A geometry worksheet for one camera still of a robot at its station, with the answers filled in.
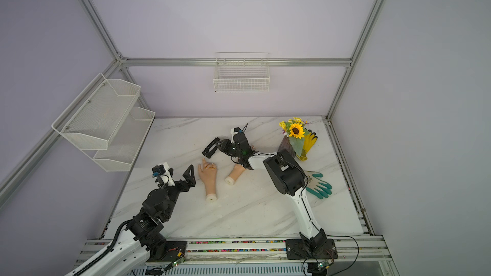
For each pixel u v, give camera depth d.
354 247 0.76
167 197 0.59
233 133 0.95
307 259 0.67
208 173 0.93
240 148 0.82
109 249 0.50
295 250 0.73
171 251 0.73
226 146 0.89
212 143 1.04
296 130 0.82
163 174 0.64
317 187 0.89
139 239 0.54
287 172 0.59
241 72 0.95
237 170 0.95
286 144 0.84
